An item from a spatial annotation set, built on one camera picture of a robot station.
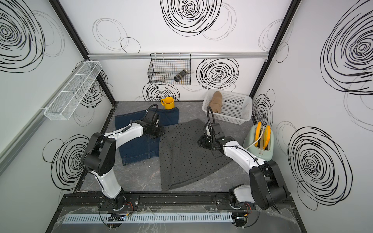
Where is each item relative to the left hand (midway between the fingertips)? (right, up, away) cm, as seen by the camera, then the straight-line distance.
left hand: (164, 132), depth 95 cm
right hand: (+24, -5, -8) cm, 26 cm away
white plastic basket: (+54, +17, +20) cm, 60 cm away
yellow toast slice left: (+53, +2, -19) cm, 57 cm away
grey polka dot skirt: (+12, -15, -8) cm, 20 cm away
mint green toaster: (+55, -2, -17) cm, 58 cm away
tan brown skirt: (+38, +21, +16) cm, 46 cm away
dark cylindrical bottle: (+12, +38, -2) cm, 40 cm away
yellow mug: (+1, +21, +14) cm, 25 cm away
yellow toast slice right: (+57, +1, -21) cm, 61 cm away
